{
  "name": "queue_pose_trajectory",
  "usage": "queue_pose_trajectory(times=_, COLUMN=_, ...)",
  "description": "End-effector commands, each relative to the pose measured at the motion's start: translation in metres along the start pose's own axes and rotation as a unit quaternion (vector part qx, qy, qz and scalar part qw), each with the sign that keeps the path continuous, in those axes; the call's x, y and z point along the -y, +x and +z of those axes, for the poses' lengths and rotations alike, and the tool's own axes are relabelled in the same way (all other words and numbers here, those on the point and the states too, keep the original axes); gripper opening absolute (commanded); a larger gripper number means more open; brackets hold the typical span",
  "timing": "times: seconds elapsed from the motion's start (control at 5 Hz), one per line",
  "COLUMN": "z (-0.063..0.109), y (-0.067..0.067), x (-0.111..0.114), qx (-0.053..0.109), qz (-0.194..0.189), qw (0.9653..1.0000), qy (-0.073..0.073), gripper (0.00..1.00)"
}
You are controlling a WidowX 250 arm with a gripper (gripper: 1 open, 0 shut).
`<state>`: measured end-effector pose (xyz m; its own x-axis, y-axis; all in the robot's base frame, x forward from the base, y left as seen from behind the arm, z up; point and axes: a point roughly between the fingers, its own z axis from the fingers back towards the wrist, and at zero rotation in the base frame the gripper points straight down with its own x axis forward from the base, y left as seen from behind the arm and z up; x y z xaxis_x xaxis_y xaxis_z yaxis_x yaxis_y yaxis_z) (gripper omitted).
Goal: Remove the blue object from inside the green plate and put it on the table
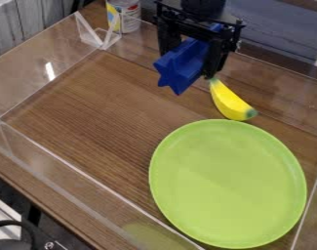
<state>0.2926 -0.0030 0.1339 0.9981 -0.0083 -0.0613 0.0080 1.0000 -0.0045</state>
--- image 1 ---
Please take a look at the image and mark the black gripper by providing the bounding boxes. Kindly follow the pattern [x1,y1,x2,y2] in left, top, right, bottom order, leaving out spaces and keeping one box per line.
[154,0,245,79]

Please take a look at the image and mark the blue star-shaped block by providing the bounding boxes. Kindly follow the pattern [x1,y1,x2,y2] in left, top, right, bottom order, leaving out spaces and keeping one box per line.
[153,22,225,97]

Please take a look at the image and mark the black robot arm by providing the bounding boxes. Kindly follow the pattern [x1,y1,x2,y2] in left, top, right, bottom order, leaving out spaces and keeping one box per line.
[154,0,245,79]

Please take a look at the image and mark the green plate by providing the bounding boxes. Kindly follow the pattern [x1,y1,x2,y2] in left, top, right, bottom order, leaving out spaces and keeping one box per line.
[149,119,308,249]

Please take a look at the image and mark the white labelled can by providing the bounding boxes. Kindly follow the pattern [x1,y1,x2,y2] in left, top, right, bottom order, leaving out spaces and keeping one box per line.
[106,0,141,33]

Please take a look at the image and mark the yellow toy banana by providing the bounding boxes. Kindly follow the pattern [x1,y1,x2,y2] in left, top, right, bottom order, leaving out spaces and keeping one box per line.
[209,78,257,121]

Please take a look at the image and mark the clear acrylic enclosure wall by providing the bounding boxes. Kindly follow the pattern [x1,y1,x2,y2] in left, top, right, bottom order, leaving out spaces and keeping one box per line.
[0,5,317,250]

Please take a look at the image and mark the black cable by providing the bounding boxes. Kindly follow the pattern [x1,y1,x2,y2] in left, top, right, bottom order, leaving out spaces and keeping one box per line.
[0,220,41,250]

